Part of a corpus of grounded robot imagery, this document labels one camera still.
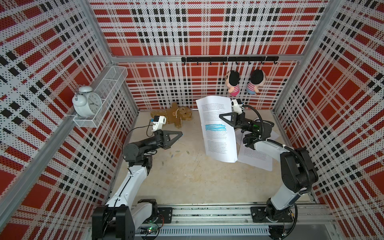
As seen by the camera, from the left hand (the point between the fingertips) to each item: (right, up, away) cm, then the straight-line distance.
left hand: (183, 135), depth 61 cm
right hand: (+17, +7, +3) cm, 19 cm away
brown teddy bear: (-11, +11, +47) cm, 49 cm away
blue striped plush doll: (+44, +34, +32) cm, 64 cm away
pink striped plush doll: (+28, +33, +33) cm, 55 cm away
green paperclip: (-1, -14, +37) cm, 40 cm away
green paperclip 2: (-17, -20, +32) cm, 41 cm away
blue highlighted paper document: (+16, 0, +3) cm, 16 cm away
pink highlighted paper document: (+39, -16, +34) cm, 54 cm away
